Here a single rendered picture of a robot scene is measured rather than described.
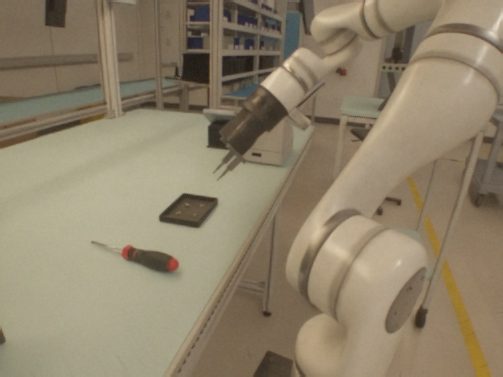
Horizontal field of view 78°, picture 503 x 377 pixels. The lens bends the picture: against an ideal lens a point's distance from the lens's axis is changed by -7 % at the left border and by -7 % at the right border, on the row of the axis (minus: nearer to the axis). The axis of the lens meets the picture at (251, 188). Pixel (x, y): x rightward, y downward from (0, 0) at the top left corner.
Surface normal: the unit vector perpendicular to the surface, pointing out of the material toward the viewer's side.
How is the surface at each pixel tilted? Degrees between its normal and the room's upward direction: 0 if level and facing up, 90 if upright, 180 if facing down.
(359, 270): 54
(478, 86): 69
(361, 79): 90
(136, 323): 0
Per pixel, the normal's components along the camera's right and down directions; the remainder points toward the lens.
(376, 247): -0.29, -0.74
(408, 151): 0.04, 0.53
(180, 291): 0.04, -0.92
